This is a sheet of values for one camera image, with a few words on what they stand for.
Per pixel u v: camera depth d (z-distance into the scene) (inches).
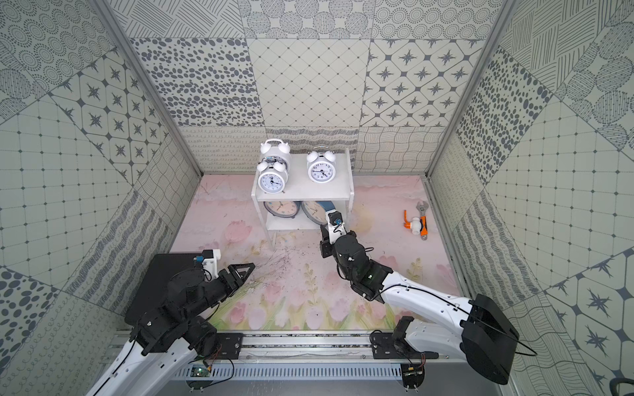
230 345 29.0
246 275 27.0
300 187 28.2
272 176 25.9
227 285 25.0
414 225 39.0
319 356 28.8
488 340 15.8
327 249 27.0
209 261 26.6
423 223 40.0
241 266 26.8
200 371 28.2
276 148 27.5
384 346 29.2
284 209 32.3
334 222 25.0
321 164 27.0
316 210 31.4
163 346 19.9
